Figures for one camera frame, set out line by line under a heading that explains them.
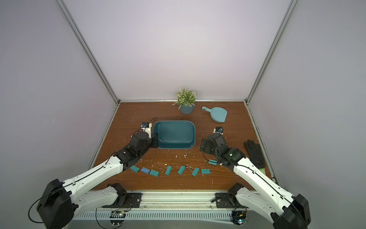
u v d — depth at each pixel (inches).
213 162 33.6
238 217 27.0
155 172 32.5
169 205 28.6
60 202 15.2
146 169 32.8
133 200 28.7
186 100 39.4
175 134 32.6
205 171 32.3
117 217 28.4
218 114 43.5
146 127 27.6
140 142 23.6
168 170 32.5
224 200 28.4
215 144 22.8
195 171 32.5
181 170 32.7
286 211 14.9
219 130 26.9
